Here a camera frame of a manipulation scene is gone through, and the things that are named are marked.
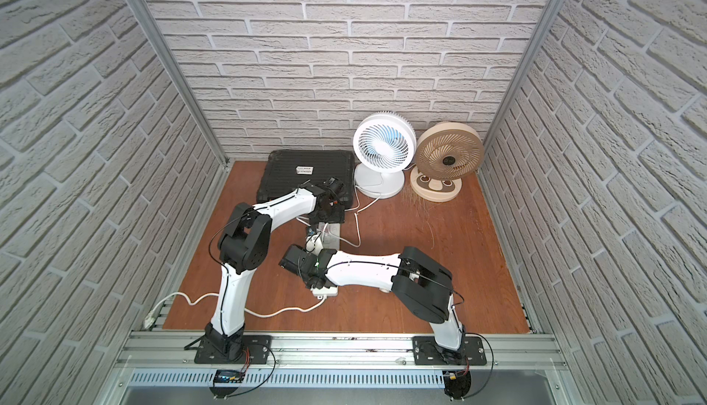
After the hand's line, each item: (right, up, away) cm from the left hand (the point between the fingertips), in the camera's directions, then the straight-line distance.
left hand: (326, 212), depth 102 cm
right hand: (0, -13, -16) cm, 21 cm away
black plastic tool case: (-17, +17, +7) cm, 25 cm away
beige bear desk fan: (+42, +21, -12) cm, 49 cm away
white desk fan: (+21, +24, -14) cm, 35 cm away
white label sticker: (-10, +17, +4) cm, 20 cm away
